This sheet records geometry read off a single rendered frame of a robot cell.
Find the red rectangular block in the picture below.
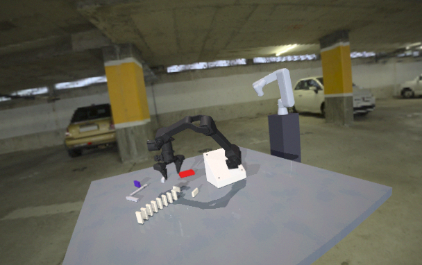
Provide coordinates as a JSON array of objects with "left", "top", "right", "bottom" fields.
[{"left": 179, "top": 170, "right": 194, "bottom": 178}]

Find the purple rectangular block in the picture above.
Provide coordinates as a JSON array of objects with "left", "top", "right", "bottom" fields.
[{"left": 133, "top": 180, "right": 141, "bottom": 187}]

